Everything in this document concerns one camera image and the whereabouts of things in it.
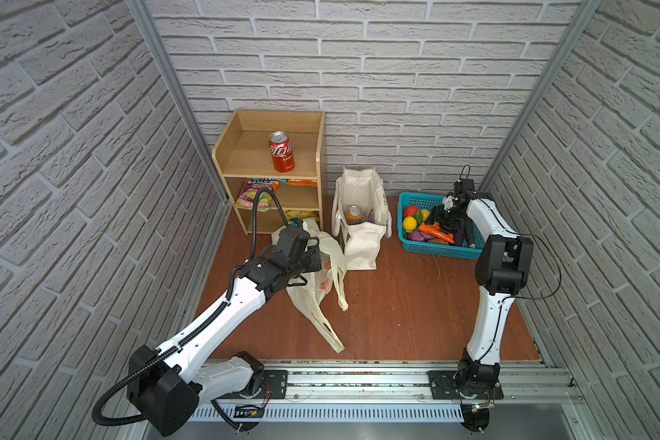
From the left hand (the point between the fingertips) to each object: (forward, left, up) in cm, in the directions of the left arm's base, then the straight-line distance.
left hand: (320, 249), depth 77 cm
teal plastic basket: (+7, -47, -13) cm, 50 cm away
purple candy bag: (+18, -18, -7) cm, 26 cm away
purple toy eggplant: (+14, -53, -16) cm, 57 cm away
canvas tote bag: (+6, -13, -5) cm, 15 cm away
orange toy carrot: (+16, -43, -14) cm, 48 cm away
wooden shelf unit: (+37, +27, +7) cm, 46 cm away
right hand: (+20, -43, -12) cm, 48 cm away
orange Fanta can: (+22, -12, -11) cm, 28 cm away
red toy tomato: (+26, -35, -14) cm, 46 cm away
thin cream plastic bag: (-11, +2, -8) cm, 14 cm away
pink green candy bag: (+24, +26, -2) cm, 35 cm away
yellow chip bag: (+28, +8, -17) cm, 34 cm away
